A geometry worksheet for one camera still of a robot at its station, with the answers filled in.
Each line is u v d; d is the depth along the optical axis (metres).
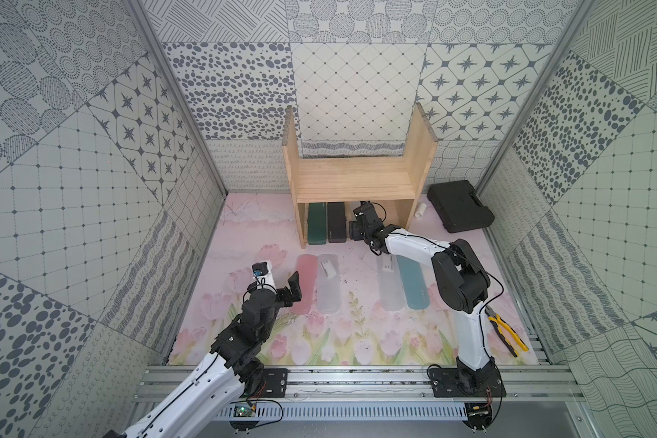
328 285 0.93
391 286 0.93
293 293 0.72
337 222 0.99
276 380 0.74
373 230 0.78
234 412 0.71
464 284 0.54
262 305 0.58
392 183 0.86
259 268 0.66
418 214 1.08
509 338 0.82
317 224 1.00
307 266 0.98
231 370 0.54
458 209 1.11
